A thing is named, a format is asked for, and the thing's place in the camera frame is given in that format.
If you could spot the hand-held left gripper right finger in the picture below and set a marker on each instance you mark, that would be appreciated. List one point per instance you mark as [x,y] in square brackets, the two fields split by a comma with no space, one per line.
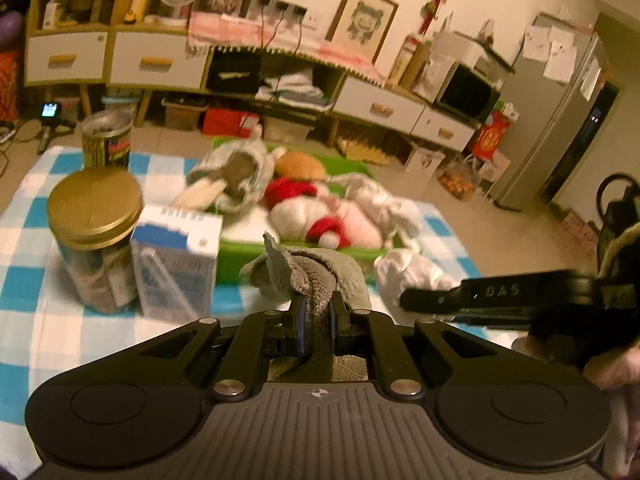
[334,327]

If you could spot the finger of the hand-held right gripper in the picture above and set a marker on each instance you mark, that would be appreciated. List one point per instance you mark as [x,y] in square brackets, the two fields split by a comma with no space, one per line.
[435,296]

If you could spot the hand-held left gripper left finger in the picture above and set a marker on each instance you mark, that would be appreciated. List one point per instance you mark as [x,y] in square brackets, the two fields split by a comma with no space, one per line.
[300,327]

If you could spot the grey towel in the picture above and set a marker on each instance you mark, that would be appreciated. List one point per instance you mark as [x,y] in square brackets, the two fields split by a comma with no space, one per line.
[320,270]

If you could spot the green plastic bin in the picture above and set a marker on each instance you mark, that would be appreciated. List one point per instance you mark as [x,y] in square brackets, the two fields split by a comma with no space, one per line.
[235,256]

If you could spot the pink plush toy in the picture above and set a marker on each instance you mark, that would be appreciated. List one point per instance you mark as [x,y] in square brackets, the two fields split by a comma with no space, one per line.
[357,225]

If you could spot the white plush with red scarf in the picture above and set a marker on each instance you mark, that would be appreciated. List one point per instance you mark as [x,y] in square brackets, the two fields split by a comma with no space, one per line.
[295,215]

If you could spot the brown burger cat plush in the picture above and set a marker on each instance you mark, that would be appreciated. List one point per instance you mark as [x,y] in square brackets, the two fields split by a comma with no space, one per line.
[300,165]

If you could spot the grey tan plush toy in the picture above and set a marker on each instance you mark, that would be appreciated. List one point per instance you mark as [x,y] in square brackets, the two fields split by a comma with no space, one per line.
[235,172]

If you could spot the person's right hand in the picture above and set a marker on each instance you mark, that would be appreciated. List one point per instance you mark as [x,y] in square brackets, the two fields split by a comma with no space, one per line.
[625,375]

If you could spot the black bag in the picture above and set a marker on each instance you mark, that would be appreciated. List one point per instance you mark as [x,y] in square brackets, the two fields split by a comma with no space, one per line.
[612,220]

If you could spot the bag of oranges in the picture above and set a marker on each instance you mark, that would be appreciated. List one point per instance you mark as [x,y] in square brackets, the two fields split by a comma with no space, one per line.
[460,182]

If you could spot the white cutout basket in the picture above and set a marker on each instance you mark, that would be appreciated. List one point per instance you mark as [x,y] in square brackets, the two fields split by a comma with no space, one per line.
[425,160]

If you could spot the blue and white milk carton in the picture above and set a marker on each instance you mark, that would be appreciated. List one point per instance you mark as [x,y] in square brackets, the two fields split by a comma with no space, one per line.
[175,270]

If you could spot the red gift bag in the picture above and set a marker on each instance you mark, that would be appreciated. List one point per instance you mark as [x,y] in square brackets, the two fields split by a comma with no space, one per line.
[490,137]

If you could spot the white cabinet drawer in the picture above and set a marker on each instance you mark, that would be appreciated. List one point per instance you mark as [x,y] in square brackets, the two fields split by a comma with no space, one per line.
[435,122]
[50,45]
[135,50]
[360,95]

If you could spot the grey refrigerator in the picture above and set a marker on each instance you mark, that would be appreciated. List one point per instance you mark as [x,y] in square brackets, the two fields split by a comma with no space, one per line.
[550,125]

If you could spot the clear storage box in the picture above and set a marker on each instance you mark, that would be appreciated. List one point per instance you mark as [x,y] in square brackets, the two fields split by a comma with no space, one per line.
[285,130]

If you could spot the black microwave oven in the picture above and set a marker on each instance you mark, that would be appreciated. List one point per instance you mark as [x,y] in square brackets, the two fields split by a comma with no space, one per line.
[465,92]

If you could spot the wooden tv cabinet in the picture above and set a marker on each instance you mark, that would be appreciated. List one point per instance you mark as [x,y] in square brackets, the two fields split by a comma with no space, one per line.
[339,91]

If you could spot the stack of papers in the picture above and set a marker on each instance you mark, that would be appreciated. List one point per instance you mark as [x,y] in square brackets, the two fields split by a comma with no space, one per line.
[295,91]

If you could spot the glass jar with gold lid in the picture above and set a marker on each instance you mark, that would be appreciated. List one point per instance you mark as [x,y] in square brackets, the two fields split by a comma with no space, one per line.
[92,210]

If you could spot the black box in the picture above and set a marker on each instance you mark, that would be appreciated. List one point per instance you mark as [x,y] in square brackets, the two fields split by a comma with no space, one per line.
[232,74]

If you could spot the tin can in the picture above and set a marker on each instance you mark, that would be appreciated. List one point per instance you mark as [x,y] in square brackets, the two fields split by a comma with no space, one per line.
[107,145]

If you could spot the paper notes on refrigerator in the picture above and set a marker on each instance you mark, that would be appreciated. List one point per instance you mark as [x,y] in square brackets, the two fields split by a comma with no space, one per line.
[557,52]

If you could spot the blue checked tablecloth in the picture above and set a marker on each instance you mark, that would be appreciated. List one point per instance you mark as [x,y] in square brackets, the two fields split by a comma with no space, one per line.
[30,260]

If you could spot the framed cartoon drawing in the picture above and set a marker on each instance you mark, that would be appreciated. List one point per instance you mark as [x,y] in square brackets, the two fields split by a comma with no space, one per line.
[362,22]

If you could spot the blue lidded storage bin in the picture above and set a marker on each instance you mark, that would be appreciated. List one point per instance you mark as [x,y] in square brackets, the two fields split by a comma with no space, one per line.
[120,107]

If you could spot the pink fringed table runner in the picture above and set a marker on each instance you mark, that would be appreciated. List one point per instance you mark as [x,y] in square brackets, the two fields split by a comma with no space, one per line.
[240,30]

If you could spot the yellow toy vehicle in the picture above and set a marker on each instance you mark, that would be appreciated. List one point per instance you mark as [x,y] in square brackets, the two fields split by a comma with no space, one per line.
[131,17]

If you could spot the wooden shelf cabinet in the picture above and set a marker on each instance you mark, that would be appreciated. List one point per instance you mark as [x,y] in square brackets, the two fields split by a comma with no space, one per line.
[112,10]

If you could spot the red patterned box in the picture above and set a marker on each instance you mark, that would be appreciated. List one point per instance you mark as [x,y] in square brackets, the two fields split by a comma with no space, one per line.
[10,85]

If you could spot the purple ball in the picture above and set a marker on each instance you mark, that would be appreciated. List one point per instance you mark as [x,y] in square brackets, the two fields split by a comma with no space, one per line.
[7,27]

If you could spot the white wall sockets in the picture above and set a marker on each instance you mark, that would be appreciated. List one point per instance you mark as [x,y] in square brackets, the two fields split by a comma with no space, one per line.
[285,10]

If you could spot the small camera with lit screen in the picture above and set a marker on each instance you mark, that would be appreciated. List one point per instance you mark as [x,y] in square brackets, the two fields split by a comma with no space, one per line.
[50,110]

